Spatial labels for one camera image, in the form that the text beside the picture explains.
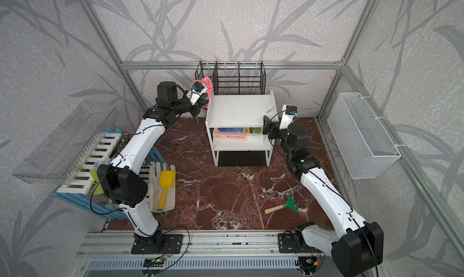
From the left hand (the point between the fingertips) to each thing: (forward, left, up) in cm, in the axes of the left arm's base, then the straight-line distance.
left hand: (208, 97), depth 79 cm
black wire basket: (+29, -10, -9) cm, 32 cm away
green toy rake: (-34, -39, -35) cm, 63 cm away
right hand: (-10, -28, -1) cm, 30 cm away
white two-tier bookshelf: (-6, -14, -2) cm, 16 cm away
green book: (-7, -23, -13) cm, 27 cm away
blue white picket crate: (-37, +42, -10) cm, 57 cm away
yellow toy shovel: (-23, +22, -35) cm, 48 cm away
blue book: (-7, -10, -13) cm, 18 cm away
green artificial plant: (-38, +35, -11) cm, 53 cm away
